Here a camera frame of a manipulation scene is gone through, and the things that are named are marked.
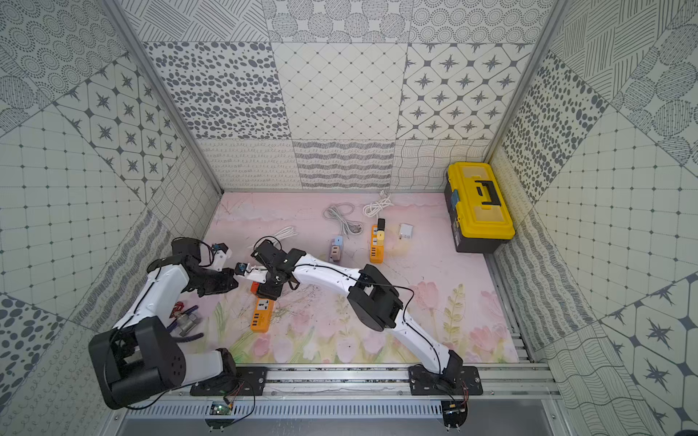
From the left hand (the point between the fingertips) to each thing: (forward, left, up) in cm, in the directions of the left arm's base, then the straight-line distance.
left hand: (230, 282), depth 84 cm
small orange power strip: (+16, -47, -6) cm, 50 cm away
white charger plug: (+27, -59, -7) cm, 65 cm away
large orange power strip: (-9, -10, -7) cm, 15 cm away
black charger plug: (+26, -48, -2) cm, 55 cm away
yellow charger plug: (+20, -48, -2) cm, 52 cm away
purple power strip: (+13, -32, -2) cm, 35 cm away
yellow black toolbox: (+22, -81, +8) cm, 85 cm away
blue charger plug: (+18, -33, -2) cm, 38 cm away
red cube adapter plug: (-4, -10, +4) cm, 12 cm away
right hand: (+2, -11, -4) cm, 12 cm away
